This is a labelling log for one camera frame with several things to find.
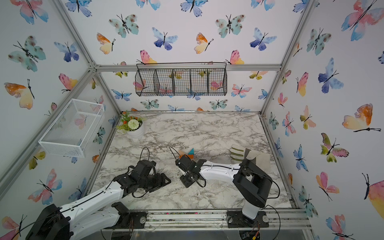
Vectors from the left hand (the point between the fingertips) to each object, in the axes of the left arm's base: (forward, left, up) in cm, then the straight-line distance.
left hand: (169, 183), depth 81 cm
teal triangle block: (+21, -12, -4) cm, 24 cm away
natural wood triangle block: (+22, -5, -6) cm, 23 cm away
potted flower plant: (+31, +23, +11) cm, 40 cm away
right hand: (+3, -9, -2) cm, 9 cm away
